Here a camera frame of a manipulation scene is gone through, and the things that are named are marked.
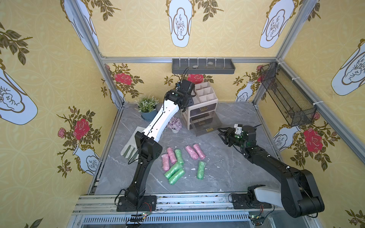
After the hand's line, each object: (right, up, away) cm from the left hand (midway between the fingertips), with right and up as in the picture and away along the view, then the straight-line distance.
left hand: (190, 102), depth 87 cm
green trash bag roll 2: (-10, -40, -4) cm, 41 cm away
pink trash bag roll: (-15, -36, -1) cm, 39 cm away
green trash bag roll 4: (+6, -40, -4) cm, 41 cm away
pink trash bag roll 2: (-12, -33, +2) cm, 35 cm away
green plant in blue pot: (-29, -2, +10) cm, 31 cm away
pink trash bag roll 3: (+2, -33, +2) cm, 33 cm away
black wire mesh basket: (+62, -4, -3) cm, 62 cm away
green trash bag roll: (-7, -33, +2) cm, 34 cm away
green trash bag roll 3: (-8, -43, -6) cm, 45 cm away
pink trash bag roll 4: (+7, -33, +2) cm, 33 cm away
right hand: (+16, -18, -3) cm, 24 cm away
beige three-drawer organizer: (+9, +5, +4) cm, 11 cm away
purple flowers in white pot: (-10, -14, +8) cm, 19 cm away
